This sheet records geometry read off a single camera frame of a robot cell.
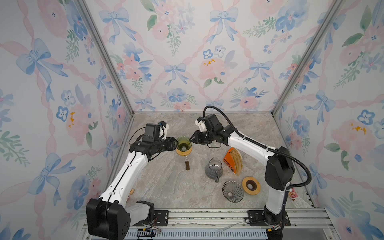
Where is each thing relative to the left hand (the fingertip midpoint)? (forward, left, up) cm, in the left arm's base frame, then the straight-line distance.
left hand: (174, 141), depth 79 cm
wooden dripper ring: (-2, -5, -9) cm, 10 cm away
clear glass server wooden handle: (-6, -6, -13) cm, 16 cm away
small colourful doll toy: (-21, -63, -18) cm, 69 cm away
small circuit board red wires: (-38, +12, -23) cm, 46 cm away
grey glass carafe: (-11, -21, -12) cm, 27 cm away
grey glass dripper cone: (-20, -31, -17) cm, 41 cm away
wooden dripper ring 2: (-16, -43, -19) cm, 50 cm away
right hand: (+4, -8, -3) cm, 9 cm away
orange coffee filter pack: (-5, -33, -12) cm, 35 cm away
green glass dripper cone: (+3, -5, -7) cm, 9 cm away
